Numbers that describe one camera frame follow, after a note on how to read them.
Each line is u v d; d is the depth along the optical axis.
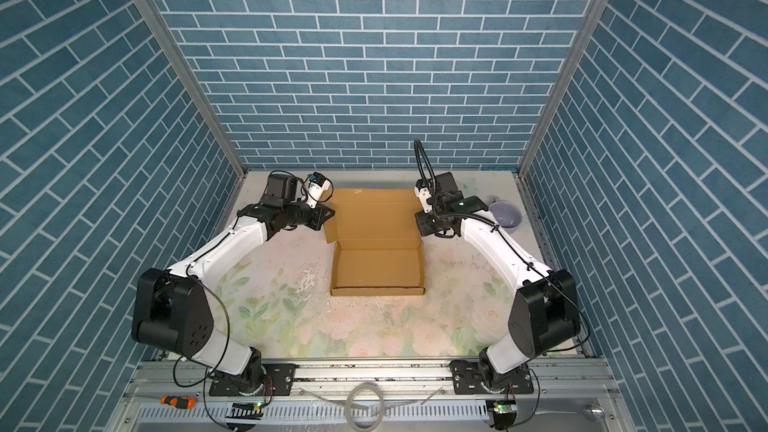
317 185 0.77
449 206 0.64
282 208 0.68
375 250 0.96
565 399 0.74
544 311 0.43
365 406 0.71
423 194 0.78
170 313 0.43
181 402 0.69
